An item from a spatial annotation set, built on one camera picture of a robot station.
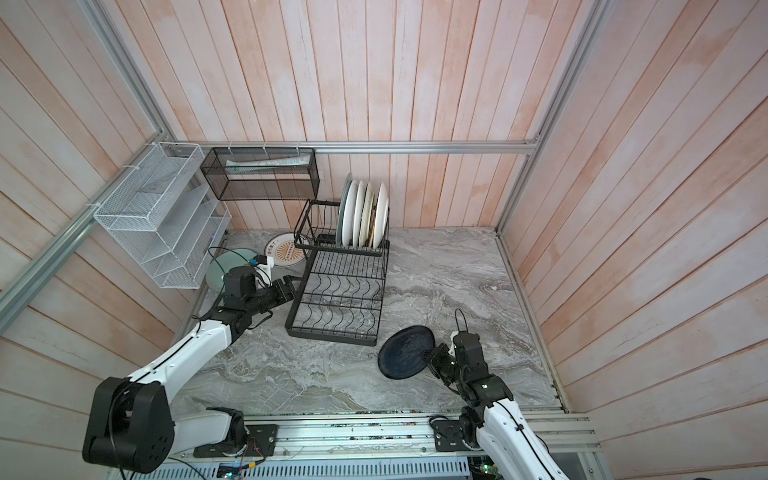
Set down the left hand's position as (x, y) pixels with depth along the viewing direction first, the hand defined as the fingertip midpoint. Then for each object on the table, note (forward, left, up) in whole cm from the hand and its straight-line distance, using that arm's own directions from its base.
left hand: (299, 288), depth 85 cm
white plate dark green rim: (+12, -24, +17) cm, 32 cm away
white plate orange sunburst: (+10, -18, +20) cm, 28 cm away
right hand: (-15, -35, -10) cm, 39 cm away
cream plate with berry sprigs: (+10, -19, +17) cm, 27 cm away
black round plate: (-13, -30, -15) cm, 36 cm away
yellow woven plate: (+11, -21, +18) cm, 30 cm away
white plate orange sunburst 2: (+28, +14, -15) cm, 35 cm away
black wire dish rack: (+7, -9, -14) cm, 18 cm away
